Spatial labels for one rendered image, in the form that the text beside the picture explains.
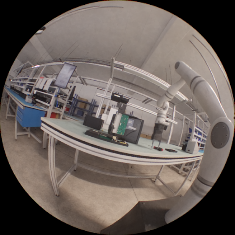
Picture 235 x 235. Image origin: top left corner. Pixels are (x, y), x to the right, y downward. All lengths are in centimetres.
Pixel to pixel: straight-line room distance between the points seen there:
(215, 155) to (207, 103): 17
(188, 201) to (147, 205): 15
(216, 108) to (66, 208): 136
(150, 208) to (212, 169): 23
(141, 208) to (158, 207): 7
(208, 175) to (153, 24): 277
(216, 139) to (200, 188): 12
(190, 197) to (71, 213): 108
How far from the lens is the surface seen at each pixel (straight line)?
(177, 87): 54
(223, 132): 23
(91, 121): 80
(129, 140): 63
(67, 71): 163
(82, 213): 116
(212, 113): 32
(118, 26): 288
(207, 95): 32
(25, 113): 161
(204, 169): 24
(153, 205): 36
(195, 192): 26
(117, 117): 58
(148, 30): 277
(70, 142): 45
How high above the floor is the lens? 110
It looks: 6 degrees up
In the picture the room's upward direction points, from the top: 17 degrees clockwise
